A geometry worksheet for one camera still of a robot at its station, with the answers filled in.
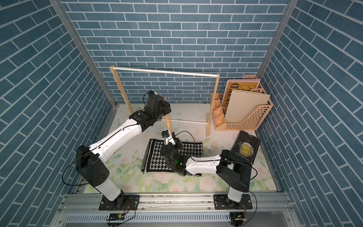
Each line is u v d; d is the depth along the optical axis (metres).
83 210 0.73
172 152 0.59
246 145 0.95
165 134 0.67
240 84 0.97
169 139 0.67
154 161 0.87
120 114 1.15
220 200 0.74
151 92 0.71
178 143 0.71
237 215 0.71
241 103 0.94
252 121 0.96
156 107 0.61
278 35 0.81
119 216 0.72
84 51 0.87
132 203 0.73
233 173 0.45
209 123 1.06
